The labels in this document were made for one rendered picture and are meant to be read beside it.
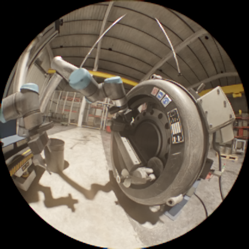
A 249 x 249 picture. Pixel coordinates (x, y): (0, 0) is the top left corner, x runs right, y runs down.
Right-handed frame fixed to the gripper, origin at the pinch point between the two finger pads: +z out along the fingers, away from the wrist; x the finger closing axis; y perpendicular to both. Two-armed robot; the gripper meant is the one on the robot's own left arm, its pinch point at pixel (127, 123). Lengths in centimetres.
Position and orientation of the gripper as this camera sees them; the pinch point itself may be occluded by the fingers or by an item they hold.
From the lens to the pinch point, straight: 58.5
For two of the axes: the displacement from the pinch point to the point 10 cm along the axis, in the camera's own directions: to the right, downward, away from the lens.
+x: -4.8, -4.8, 7.4
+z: 2.6, 7.2, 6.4
